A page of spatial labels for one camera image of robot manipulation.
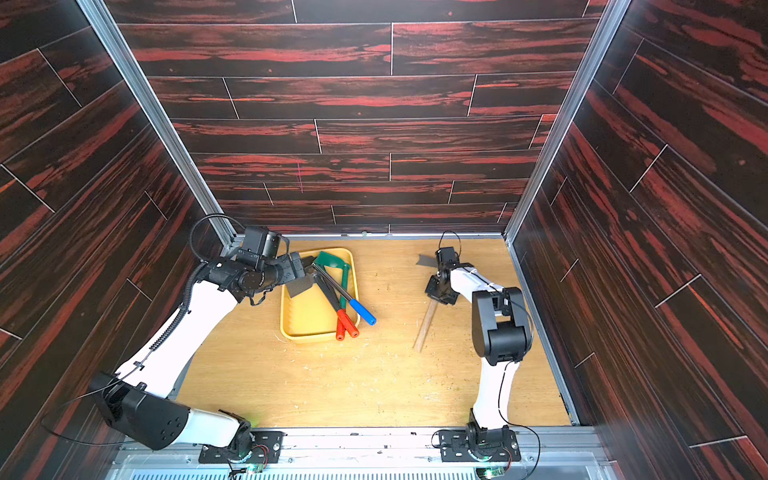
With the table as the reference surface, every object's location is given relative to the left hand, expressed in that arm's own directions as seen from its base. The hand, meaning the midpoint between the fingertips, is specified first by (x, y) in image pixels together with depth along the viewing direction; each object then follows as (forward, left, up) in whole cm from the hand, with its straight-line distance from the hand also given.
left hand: (293, 269), depth 79 cm
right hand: (+9, -44, -24) cm, 51 cm away
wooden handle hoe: (+26, -40, -26) cm, 55 cm away
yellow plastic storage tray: (0, 0, -24) cm, 24 cm away
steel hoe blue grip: (-1, -15, -17) cm, 23 cm away
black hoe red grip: (-5, -13, -14) cm, 20 cm away
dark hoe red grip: (+11, +6, -23) cm, 27 cm away
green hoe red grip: (+25, -1, -25) cm, 35 cm away
